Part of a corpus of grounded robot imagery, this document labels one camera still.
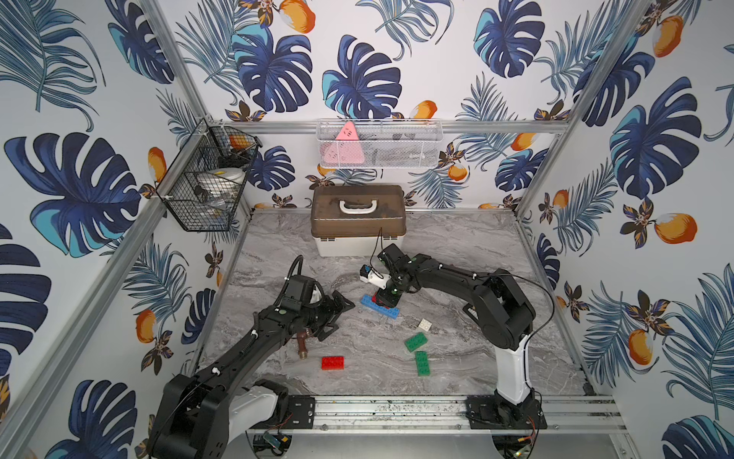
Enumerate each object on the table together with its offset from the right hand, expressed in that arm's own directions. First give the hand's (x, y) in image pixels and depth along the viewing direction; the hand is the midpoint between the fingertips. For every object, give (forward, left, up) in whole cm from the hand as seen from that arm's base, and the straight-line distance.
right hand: (383, 294), depth 95 cm
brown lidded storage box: (+16, +8, +18) cm, 26 cm away
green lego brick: (-15, -10, -1) cm, 18 cm away
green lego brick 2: (-22, -11, -1) cm, 24 cm away
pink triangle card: (+33, +12, +34) cm, 49 cm away
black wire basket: (+35, +56, +33) cm, 74 cm away
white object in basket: (+15, +46, +34) cm, 59 cm away
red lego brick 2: (-22, +14, -1) cm, 26 cm away
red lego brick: (-4, +3, +4) cm, 7 cm away
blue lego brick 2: (-7, -3, 0) cm, 7 cm away
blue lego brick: (-2, +5, -1) cm, 6 cm away
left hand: (-11, +10, +10) cm, 18 cm away
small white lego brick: (-10, -13, 0) cm, 17 cm away
